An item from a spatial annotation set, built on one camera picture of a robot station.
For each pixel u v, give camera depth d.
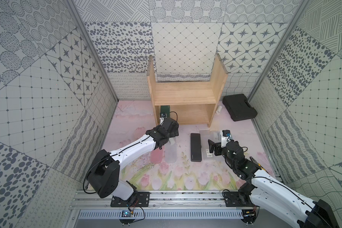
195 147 0.91
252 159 0.88
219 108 1.10
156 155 0.90
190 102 0.83
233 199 0.73
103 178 0.41
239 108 1.11
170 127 0.65
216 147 0.72
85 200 0.75
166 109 1.05
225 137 0.69
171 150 0.94
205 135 0.99
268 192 0.51
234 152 0.58
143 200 0.73
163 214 0.70
